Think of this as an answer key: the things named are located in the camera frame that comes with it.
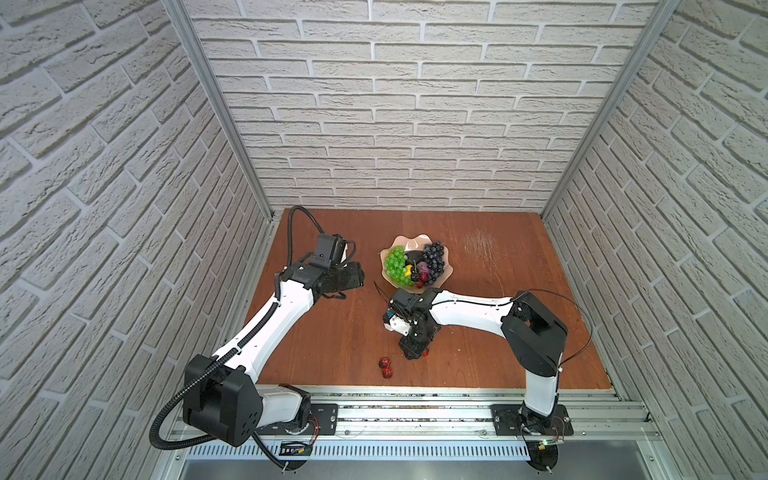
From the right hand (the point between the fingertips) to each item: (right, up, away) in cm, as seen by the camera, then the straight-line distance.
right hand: (412, 349), depth 85 cm
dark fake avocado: (+1, +27, +16) cm, 31 cm away
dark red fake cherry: (+4, 0, -1) cm, 4 cm away
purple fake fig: (+4, +23, +13) cm, 27 cm away
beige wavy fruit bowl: (+1, +24, +10) cm, 26 cm away
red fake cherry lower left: (-7, -4, -5) cm, 10 cm away
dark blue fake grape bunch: (+8, +27, +12) cm, 31 cm away
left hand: (-16, +23, -3) cm, 28 cm away
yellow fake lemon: (-1, +21, +10) cm, 23 cm away
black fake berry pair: (+1, +20, +9) cm, 22 cm away
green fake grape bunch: (-5, +24, +10) cm, 26 cm away
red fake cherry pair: (+3, +18, +10) cm, 21 cm away
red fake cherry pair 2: (-8, -2, -4) cm, 9 cm away
